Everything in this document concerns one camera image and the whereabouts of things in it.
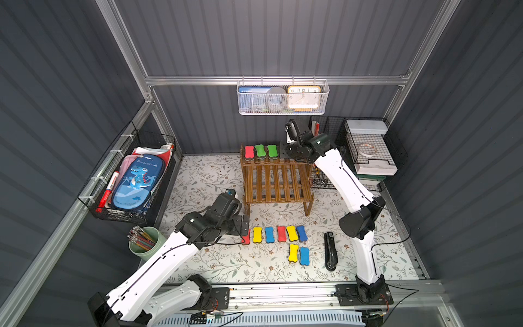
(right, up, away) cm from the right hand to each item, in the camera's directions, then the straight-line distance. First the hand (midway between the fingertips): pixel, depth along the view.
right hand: (287, 147), depth 82 cm
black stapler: (+17, -43, -2) cm, 46 cm away
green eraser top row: (-11, -1, +1) cm, 11 cm away
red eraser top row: (-15, -2, +1) cm, 16 cm away
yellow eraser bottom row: (-12, -38, +7) cm, 40 cm away
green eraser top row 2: (-6, -1, +2) cm, 6 cm away
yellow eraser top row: (+3, -44, 0) cm, 44 cm away
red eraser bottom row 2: (-1, -38, +6) cm, 38 cm away
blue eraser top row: (+8, -44, +2) cm, 45 cm away
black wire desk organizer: (+30, +15, +29) cm, 44 cm away
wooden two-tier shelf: (-2, -14, +9) cm, 17 cm away
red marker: (-59, -16, -18) cm, 64 cm away
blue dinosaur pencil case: (-50, -16, -19) cm, 56 cm away
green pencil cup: (-52, -35, -10) cm, 64 cm away
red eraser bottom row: (-17, -39, +4) cm, 43 cm away
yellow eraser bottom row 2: (+3, -38, +7) cm, 39 cm away
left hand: (-19, -28, -9) cm, 35 cm away
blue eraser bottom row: (+7, -36, +6) cm, 38 cm away
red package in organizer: (+19, +14, +25) cm, 34 cm away
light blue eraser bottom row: (-7, -38, +7) cm, 39 cm away
